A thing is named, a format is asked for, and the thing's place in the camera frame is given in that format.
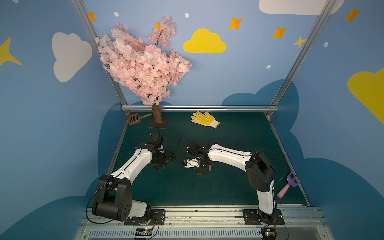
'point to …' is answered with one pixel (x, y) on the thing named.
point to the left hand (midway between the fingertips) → (171, 159)
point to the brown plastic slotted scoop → (134, 118)
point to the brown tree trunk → (157, 113)
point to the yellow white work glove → (207, 119)
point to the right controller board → (268, 233)
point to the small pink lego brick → (210, 167)
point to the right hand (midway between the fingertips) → (203, 165)
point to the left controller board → (143, 232)
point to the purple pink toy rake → (291, 182)
